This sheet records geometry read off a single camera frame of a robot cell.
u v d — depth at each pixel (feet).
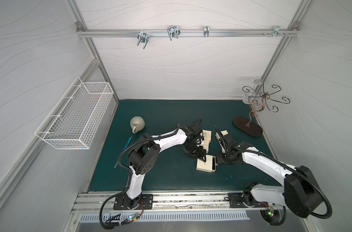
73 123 2.24
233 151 2.04
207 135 3.15
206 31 2.57
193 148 2.46
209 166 2.76
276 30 2.51
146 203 2.41
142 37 2.57
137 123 3.42
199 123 2.77
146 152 1.63
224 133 3.22
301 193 1.35
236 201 2.39
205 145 2.99
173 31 2.51
